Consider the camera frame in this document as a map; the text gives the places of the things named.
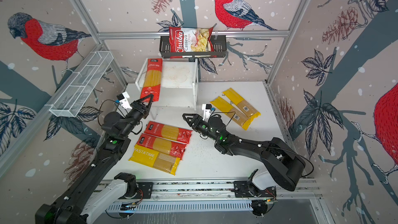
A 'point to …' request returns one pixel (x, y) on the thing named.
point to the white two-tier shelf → (178, 87)
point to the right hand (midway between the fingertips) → (181, 121)
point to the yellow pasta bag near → (238, 117)
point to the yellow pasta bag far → (241, 103)
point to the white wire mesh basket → (73, 96)
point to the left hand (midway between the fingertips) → (151, 95)
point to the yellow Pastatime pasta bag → (158, 160)
